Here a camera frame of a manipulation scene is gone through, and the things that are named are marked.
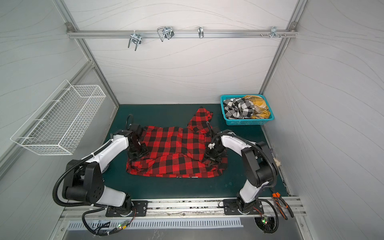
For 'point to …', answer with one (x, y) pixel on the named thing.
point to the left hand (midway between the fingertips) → (147, 154)
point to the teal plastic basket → (243, 121)
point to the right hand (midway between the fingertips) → (207, 159)
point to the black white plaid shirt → (238, 108)
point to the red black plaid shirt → (177, 152)
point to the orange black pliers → (279, 200)
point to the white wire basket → (58, 126)
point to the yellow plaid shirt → (261, 110)
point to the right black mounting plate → (230, 207)
